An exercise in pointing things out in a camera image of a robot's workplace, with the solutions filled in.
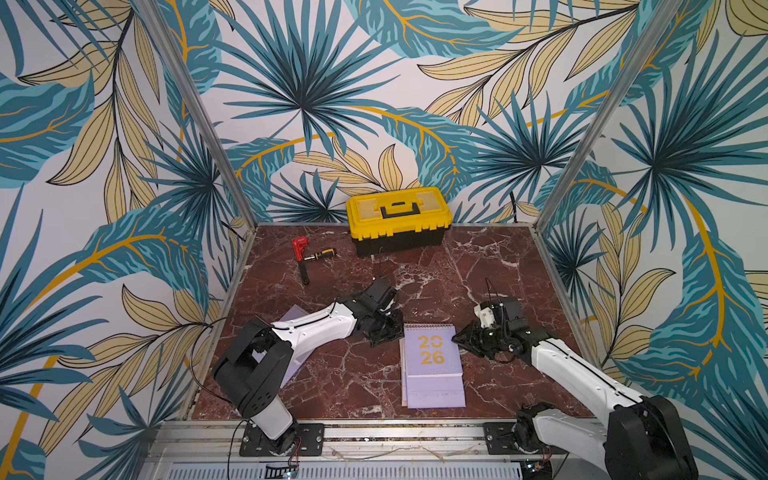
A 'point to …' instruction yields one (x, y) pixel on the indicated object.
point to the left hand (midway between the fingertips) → (406, 338)
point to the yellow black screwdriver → (330, 252)
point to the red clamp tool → (299, 243)
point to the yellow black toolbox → (398, 220)
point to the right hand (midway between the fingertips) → (454, 339)
